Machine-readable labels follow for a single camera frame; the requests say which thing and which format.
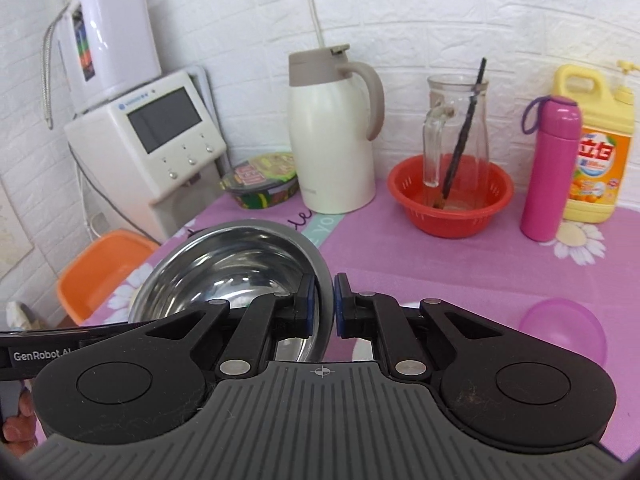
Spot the glass pitcher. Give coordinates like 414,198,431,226
422,74,490,212

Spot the yellow detergent bottle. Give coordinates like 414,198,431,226
551,60,636,224

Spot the white wall water purifier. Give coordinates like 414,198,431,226
54,0,164,114

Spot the pink thermos bottle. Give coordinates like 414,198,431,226
519,95,584,242

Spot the white wall cable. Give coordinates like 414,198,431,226
302,0,329,52

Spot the purple plastic bowl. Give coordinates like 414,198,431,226
518,298,609,372

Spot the red plastic basket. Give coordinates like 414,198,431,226
387,154,515,240

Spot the white water dispenser with screen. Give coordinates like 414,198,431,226
63,65,231,244

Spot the instant noodle bowl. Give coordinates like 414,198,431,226
219,151,301,211

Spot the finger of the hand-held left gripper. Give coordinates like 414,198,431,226
75,321,153,347

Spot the black stirring stick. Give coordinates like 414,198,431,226
439,57,489,209

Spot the metal flexible hose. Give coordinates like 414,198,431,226
42,7,84,131

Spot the person's left hand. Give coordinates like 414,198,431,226
0,386,39,459

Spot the stainless steel bowl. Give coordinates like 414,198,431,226
128,219,334,364

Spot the grey dispenser cable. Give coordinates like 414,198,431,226
69,149,167,247

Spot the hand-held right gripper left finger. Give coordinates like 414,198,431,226
127,277,321,382

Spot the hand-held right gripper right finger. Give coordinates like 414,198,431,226
333,272,522,382

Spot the cream thermos jug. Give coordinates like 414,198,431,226
287,44,385,215

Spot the pink floral tablecloth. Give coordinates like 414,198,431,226
80,180,640,467

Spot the crumpled white paper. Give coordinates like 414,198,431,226
5,301,39,334

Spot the orange plastic basin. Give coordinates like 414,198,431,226
55,228,161,326

